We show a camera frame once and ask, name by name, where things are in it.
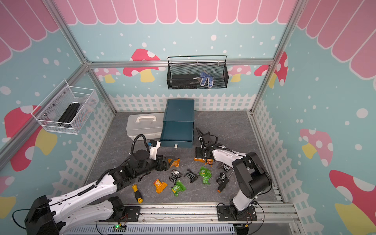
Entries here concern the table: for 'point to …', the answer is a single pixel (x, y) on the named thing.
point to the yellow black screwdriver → (137, 194)
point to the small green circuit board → (118, 228)
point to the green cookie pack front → (178, 187)
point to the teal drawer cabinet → (177, 129)
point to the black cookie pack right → (221, 178)
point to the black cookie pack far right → (224, 166)
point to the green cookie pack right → (206, 174)
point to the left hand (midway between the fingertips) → (169, 160)
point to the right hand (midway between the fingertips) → (199, 152)
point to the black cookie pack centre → (191, 176)
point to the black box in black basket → (184, 81)
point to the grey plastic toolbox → (150, 125)
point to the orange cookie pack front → (160, 186)
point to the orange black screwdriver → (224, 183)
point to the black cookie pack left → (174, 175)
